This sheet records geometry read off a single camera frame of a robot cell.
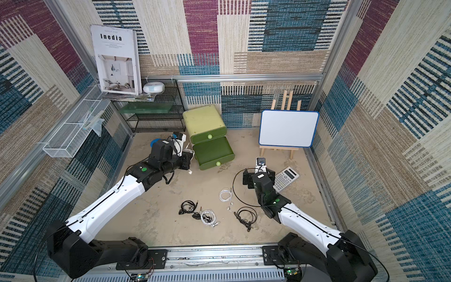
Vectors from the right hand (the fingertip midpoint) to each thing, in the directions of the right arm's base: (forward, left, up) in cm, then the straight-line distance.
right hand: (256, 168), depth 83 cm
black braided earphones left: (-12, +33, -15) cm, 38 cm away
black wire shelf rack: (+44, +54, -4) cm, 70 cm away
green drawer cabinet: (+19, +23, +5) cm, 31 cm away
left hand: (+2, +29, +9) cm, 30 cm away
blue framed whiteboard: (+21, -18, +5) cm, 29 cm away
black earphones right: (-17, +5, -16) cm, 23 cm away
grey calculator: (+2, -17, -15) cm, 23 cm away
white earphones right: (-5, +13, -15) cm, 20 cm away
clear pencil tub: (+15, +51, +3) cm, 53 cm away
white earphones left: (-18, +23, -14) cm, 32 cm away
